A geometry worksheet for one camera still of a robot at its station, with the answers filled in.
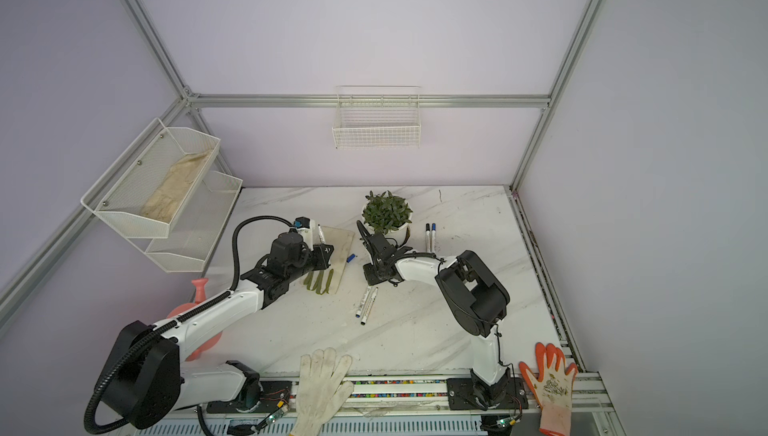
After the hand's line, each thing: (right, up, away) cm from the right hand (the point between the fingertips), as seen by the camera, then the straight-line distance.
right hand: (370, 273), depth 95 cm
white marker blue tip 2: (-2, -8, -5) cm, 10 cm away
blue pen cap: (-8, +4, +3) cm, 9 cm away
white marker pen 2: (0, -8, -7) cm, 11 cm away
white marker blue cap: (+22, +11, +9) cm, 26 cm away
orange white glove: (+48, -25, -22) cm, 58 cm away
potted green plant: (+6, +19, -4) cm, 20 cm away
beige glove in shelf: (-52, +25, -17) cm, 60 cm away
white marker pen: (+20, +8, +7) cm, 22 cm away
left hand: (-11, +9, -10) cm, 17 cm away
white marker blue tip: (-13, +13, -12) cm, 22 cm away
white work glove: (-11, -26, -21) cm, 35 cm away
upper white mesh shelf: (-58, +26, -16) cm, 66 cm away
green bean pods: (-16, -3, -2) cm, 17 cm away
